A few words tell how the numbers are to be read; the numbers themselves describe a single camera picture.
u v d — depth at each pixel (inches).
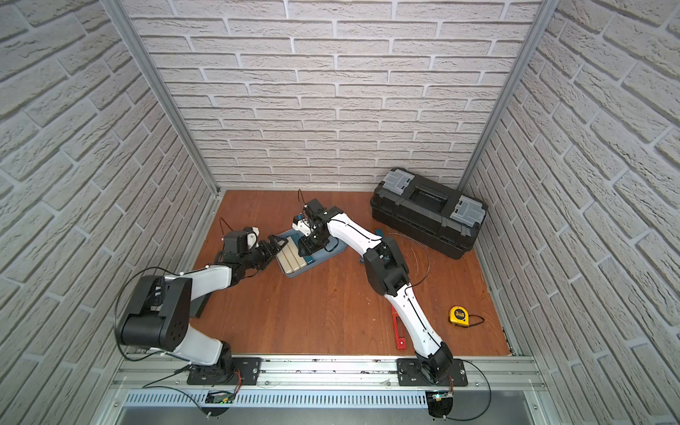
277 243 33.0
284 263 36.5
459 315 32.7
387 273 23.7
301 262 36.6
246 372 28.8
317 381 28.7
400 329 32.0
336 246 32.7
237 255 28.7
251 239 32.2
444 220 34.5
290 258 37.2
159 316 17.8
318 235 32.7
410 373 29.0
